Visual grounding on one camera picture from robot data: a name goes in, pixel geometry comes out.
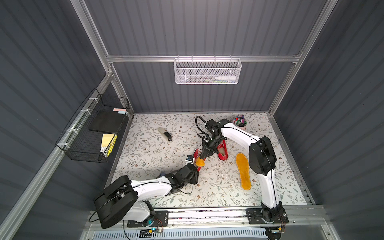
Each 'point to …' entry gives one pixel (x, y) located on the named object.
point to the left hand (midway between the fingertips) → (195, 172)
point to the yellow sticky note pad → (108, 141)
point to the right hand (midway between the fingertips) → (202, 157)
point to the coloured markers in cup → (240, 121)
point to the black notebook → (107, 121)
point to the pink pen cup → (242, 128)
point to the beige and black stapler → (166, 134)
